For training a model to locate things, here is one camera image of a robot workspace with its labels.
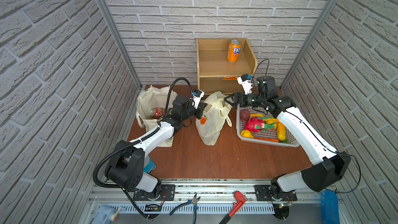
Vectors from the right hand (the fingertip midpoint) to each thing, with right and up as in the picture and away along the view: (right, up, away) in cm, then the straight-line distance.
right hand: (229, 97), depth 73 cm
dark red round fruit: (+13, -10, +19) cm, 25 cm away
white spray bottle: (-55, -50, -9) cm, 75 cm away
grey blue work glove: (-42, -36, +8) cm, 56 cm away
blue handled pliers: (-17, -49, -3) cm, 52 cm away
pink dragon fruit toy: (+19, -16, +16) cm, 29 cm away
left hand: (-11, -2, +8) cm, 14 cm away
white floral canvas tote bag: (-43, 0, +19) cm, 47 cm away
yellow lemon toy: (+13, -21, +14) cm, 28 cm away
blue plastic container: (+46, -51, -4) cm, 69 cm away
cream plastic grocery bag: (-10, -15, +8) cm, 20 cm away
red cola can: (-41, -9, +17) cm, 45 cm away
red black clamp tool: (+3, -51, -4) cm, 51 cm away
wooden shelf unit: (-2, +23, +19) cm, 30 cm away
